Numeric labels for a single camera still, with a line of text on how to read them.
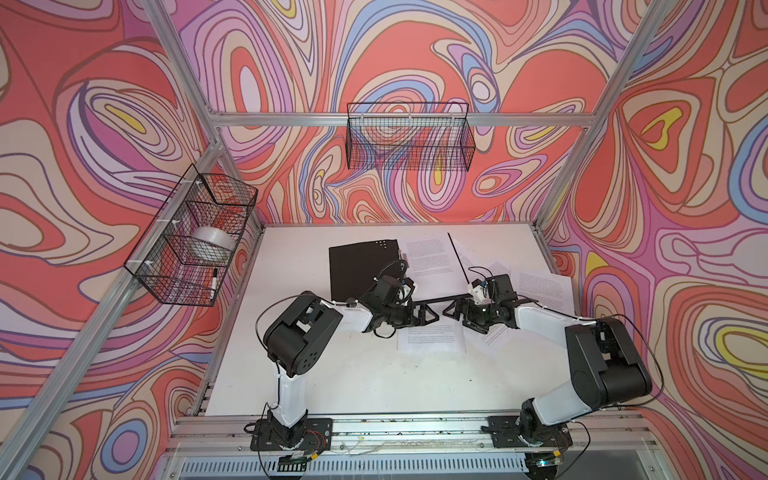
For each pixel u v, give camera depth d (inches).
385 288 30.2
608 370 17.9
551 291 39.8
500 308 28.2
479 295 34.0
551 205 45.3
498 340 35.5
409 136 37.9
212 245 27.7
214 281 28.4
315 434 28.5
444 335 34.8
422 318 31.6
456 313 32.5
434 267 42.5
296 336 20.2
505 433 28.8
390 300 30.9
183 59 29.7
